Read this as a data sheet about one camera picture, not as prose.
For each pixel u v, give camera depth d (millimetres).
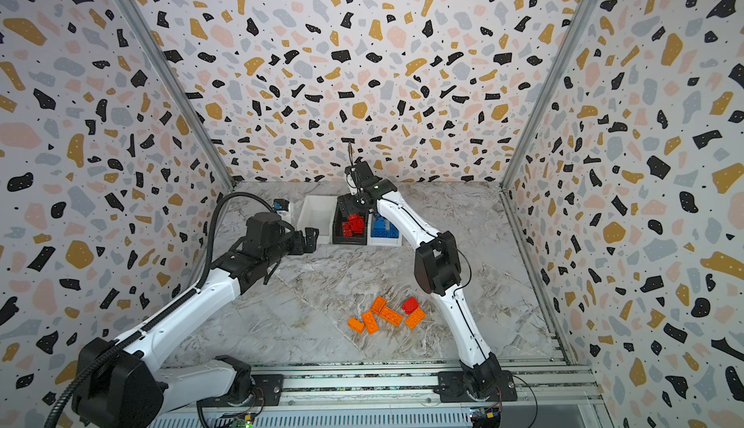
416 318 858
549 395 760
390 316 864
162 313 449
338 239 1006
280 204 712
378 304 897
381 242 1021
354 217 1061
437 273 615
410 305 873
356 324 833
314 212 1118
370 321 854
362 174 780
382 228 1059
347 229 1061
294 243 735
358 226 1055
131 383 377
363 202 733
